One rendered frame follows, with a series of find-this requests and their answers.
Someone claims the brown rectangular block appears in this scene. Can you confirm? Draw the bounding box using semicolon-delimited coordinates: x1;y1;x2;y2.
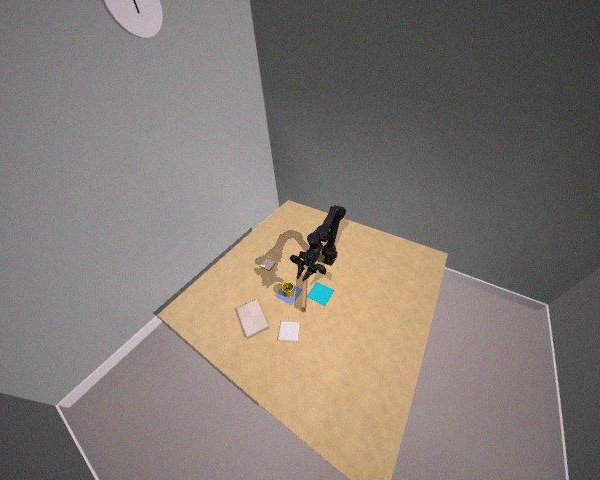
302;279;307;312

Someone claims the white flat slab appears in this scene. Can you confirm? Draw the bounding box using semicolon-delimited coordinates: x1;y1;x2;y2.
278;321;300;342

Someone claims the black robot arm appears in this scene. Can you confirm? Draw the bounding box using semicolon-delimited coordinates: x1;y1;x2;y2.
298;205;346;266

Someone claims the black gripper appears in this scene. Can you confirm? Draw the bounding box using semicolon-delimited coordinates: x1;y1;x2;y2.
289;249;327;282

